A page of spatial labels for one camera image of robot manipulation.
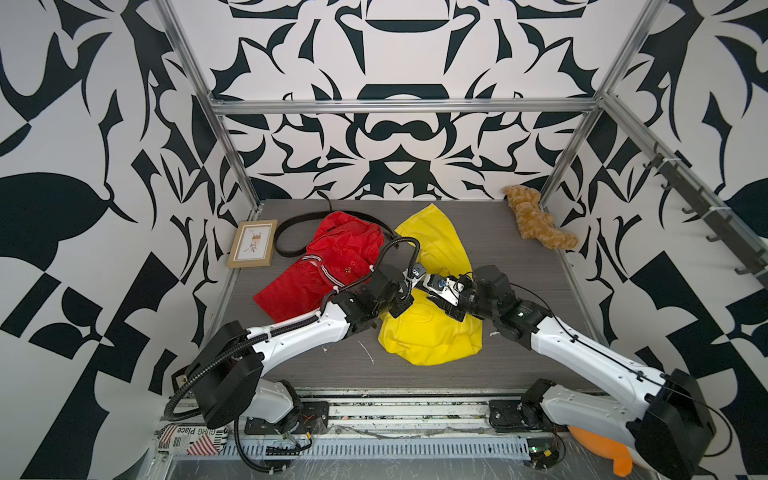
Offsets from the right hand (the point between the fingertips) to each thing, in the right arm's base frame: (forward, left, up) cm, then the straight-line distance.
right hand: (433, 281), depth 79 cm
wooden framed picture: (+24, +59, -14) cm, 65 cm away
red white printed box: (-33, +57, -13) cm, 67 cm away
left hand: (+2, +8, -2) cm, 9 cm away
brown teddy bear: (+29, -39, -10) cm, 50 cm away
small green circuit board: (-36, -24, -18) cm, 47 cm away
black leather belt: (+31, +12, -16) cm, 37 cm away
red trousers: (+15, +26, -7) cm, 31 cm away
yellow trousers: (-10, +3, -11) cm, 15 cm away
